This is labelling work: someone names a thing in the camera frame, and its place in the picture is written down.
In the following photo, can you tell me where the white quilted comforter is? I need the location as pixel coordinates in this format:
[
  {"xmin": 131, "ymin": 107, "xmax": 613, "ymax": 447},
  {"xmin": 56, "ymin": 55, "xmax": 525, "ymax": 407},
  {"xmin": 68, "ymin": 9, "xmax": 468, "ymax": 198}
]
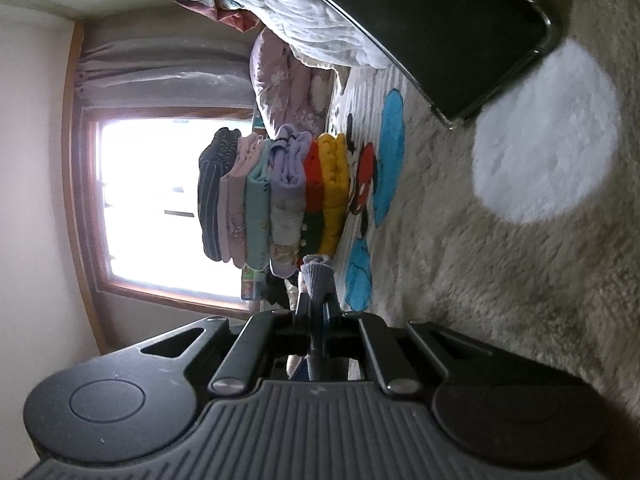
[{"xmin": 232, "ymin": 0, "xmax": 390, "ymax": 68}]

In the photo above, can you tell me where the dark striped folded garment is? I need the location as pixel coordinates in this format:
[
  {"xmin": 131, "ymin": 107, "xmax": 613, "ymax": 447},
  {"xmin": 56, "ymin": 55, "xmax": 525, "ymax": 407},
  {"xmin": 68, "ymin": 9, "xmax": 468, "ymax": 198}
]
[{"xmin": 198, "ymin": 127, "xmax": 241, "ymax": 261}]

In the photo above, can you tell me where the mint green folded garment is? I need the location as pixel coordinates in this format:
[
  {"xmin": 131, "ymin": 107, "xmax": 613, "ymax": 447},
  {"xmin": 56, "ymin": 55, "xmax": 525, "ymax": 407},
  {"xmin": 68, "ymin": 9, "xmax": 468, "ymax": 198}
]
[{"xmin": 245, "ymin": 139, "xmax": 272, "ymax": 271}]

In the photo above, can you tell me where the lavender pillow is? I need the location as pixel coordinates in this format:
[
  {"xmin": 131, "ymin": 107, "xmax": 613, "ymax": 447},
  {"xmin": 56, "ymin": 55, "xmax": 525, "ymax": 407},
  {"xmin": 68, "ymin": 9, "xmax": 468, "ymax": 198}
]
[{"xmin": 250, "ymin": 28, "xmax": 332, "ymax": 138}]

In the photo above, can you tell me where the red green folded garment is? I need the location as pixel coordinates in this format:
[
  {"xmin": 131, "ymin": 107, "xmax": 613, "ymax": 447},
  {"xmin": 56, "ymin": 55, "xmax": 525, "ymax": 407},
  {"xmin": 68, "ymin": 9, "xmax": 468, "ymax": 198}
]
[{"xmin": 299, "ymin": 140, "xmax": 324, "ymax": 259}]

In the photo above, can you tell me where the black clothes pile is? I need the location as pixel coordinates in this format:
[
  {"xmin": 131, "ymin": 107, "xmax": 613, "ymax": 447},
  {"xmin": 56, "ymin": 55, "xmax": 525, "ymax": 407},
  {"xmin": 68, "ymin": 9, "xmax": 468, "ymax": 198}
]
[{"xmin": 259, "ymin": 270, "xmax": 298, "ymax": 310}]

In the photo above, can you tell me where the lavender purple sweater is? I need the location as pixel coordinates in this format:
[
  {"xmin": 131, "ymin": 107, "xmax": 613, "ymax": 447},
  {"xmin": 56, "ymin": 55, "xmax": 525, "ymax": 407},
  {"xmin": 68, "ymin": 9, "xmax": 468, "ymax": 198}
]
[{"xmin": 286, "ymin": 255, "xmax": 341, "ymax": 382}]

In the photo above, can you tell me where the dark red garment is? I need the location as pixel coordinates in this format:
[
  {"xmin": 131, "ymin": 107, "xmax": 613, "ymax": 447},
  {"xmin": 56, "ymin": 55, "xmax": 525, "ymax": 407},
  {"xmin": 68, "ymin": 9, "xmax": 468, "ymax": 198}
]
[{"xmin": 174, "ymin": 0, "xmax": 260, "ymax": 32}]

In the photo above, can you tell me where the grey window curtain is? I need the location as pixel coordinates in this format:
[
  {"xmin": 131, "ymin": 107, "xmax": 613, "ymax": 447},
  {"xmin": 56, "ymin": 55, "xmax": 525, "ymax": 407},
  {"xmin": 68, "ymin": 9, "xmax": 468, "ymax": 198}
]
[{"xmin": 75, "ymin": 37, "xmax": 255, "ymax": 110}]

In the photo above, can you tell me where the Mickey Mouse plush blanket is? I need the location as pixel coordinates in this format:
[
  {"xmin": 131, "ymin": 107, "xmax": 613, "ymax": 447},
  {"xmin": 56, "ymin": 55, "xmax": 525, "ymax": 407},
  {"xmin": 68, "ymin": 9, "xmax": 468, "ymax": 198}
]
[{"xmin": 331, "ymin": 0, "xmax": 639, "ymax": 413}]

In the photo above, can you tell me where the pink folded garment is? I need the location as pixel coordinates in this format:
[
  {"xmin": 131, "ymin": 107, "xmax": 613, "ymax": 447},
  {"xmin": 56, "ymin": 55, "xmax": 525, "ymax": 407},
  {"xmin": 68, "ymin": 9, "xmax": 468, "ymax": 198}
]
[{"xmin": 217, "ymin": 133, "xmax": 264, "ymax": 269}]

